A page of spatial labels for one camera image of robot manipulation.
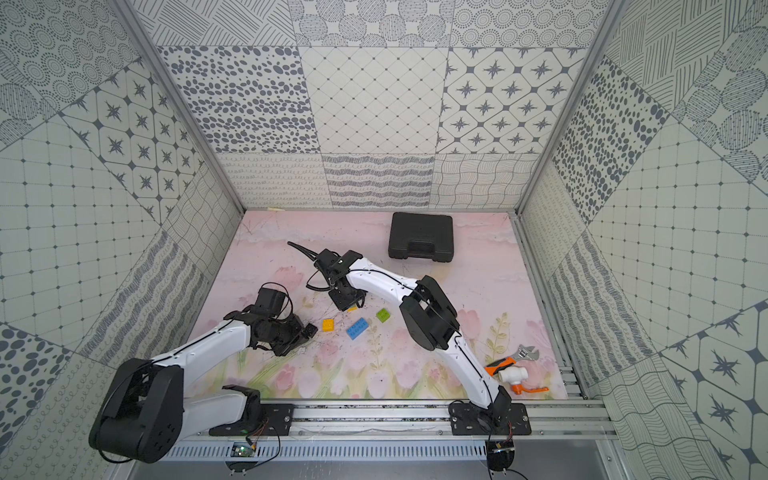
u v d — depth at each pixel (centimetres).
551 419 76
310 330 90
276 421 74
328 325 89
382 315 91
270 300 72
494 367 81
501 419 64
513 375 79
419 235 109
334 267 69
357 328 88
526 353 85
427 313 56
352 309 86
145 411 41
